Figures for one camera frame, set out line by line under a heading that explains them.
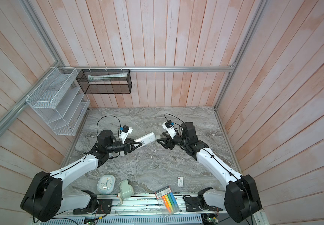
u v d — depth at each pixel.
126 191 0.74
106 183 0.78
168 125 0.67
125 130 0.70
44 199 0.41
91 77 0.89
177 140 0.69
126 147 0.70
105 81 1.04
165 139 0.69
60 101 0.73
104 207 0.73
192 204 0.73
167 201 0.74
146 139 0.76
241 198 0.40
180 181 0.81
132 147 0.74
